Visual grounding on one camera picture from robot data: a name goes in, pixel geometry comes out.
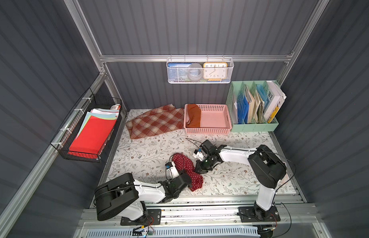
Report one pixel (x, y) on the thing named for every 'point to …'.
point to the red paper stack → (92, 137)
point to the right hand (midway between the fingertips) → (196, 172)
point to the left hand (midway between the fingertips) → (187, 172)
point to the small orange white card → (285, 179)
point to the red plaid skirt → (163, 119)
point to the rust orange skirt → (194, 112)
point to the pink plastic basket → (207, 119)
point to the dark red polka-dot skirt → (185, 165)
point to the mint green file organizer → (234, 89)
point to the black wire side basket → (102, 107)
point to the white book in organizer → (276, 97)
